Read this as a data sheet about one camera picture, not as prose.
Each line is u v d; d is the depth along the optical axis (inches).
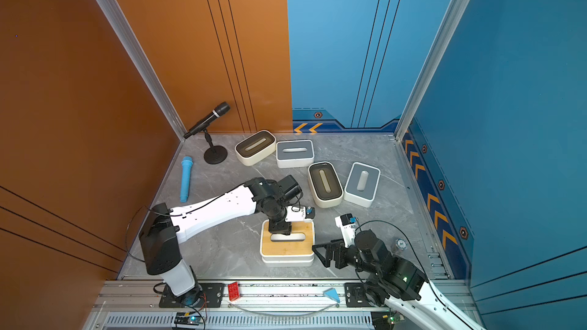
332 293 28.8
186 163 41.5
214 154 43.2
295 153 41.7
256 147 42.6
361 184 37.9
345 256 24.7
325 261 24.5
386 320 27.5
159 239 16.7
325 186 36.9
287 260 29.5
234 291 29.0
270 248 28.5
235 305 28.5
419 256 32.6
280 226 26.9
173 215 18.0
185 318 28.4
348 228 25.8
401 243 31.1
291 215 27.0
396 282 20.4
